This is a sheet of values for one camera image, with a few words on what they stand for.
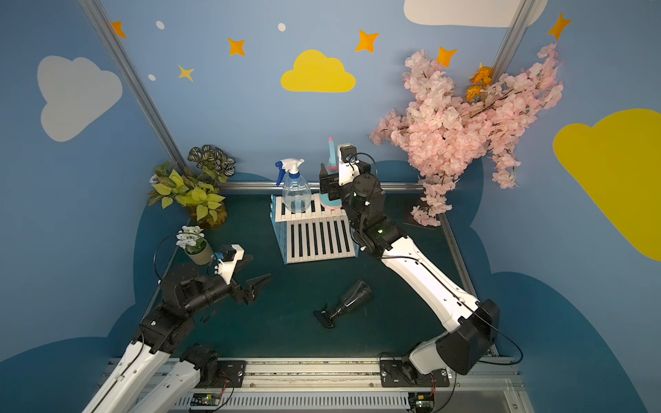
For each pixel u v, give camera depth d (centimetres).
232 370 75
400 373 68
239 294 61
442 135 76
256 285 61
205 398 72
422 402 72
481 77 82
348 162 54
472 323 40
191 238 91
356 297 88
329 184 59
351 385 75
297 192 73
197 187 101
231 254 58
